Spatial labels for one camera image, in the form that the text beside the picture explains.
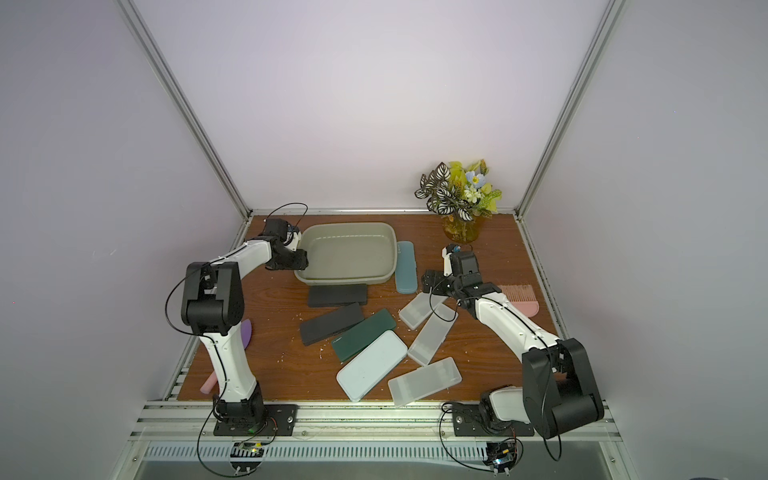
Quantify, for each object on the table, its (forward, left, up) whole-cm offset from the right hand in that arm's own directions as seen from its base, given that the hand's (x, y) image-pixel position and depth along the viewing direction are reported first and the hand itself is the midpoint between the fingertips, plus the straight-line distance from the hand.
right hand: (436, 272), depth 88 cm
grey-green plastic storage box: (+17, +32, -14) cm, 39 cm away
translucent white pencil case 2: (-15, +1, -10) cm, 18 cm away
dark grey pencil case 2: (-12, +33, -11) cm, 36 cm away
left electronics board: (-44, +48, -13) cm, 67 cm away
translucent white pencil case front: (-28, +4, -10) cm, 30 cm away
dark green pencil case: (-18, +25, -10) cm, 32 cm away
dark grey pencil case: (-2, +35, -11) cm, 36 cm away
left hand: (+11, +45, -8) cm, 47 cm away
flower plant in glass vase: (+22, -8, +12) cm, 26 cm away
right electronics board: (-43, -14, -14) cm, 48 cm away
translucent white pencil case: (-6, +5, -11) cm, 14 cm away
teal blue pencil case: (+8, +9, -11) cm, 16 cm away
